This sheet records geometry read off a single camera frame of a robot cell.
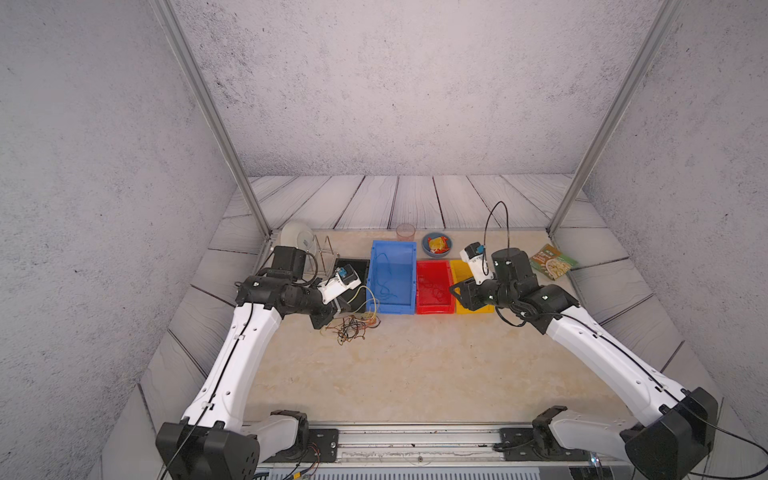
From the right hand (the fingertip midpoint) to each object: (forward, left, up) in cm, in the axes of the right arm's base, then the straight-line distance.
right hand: (458, 285), depth 76 cm
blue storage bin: (+18, +18, -21) cm, 33 cm away
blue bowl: (+38, +2, -20) cm, 43 cm away
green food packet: (+26, -40, -23) cm, 53 cm away
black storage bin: (0, +26, -8) cm, 27 cm away
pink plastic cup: (+37, +13, -18) cm, 43 cm away
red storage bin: (+15, +4, -23) cm, 28 cm away
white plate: (+24, +48, -6) cm, 54 cm away
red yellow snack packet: (+31, +1, -19) cm, 37 cm away
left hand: (-5, +27, 0) cm, 28 cm away
